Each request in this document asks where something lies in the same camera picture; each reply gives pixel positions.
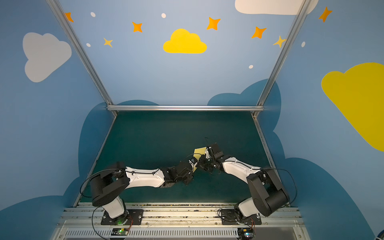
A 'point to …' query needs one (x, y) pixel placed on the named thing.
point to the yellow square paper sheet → (200, 150)
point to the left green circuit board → (119, 231)
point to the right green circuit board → (245, 233)
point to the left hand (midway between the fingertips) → (193, 173)
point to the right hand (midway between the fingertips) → (195, 164)
